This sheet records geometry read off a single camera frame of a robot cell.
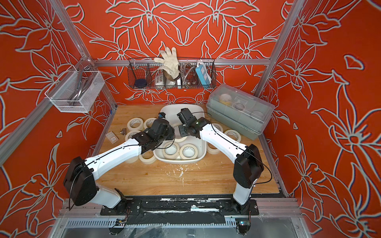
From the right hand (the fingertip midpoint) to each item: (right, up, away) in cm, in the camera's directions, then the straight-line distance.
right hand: (181, 128), depth 83 cm
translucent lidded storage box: (+35, +11, +6) cm, 37 cm away
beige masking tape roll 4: (-20, -18, +4) cm, 27 cm away
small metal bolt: (-42, -3, +19) cm, 46 cm away
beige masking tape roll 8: (+18, -14, +7) cm, 24 cm away
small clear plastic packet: (-49, -7, +17) cm, 52 cm away
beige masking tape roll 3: (-36, -5, +16) cm, 40 cm away
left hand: (-5, 0, 0) cm, 5 cm away
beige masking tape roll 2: (-26, +3, +23) cm, 35 cm away
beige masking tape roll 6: (-6, -16, +8) cm, 19 cm away
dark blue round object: (-29, +32, +17) cm, 46 cm away
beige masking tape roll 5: (+1, -6, -4) cm, 7 cm away
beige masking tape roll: (-36, +2, +24) cm, 43 cm away
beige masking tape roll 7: (+4, -15, +9) cm, 18 cm away
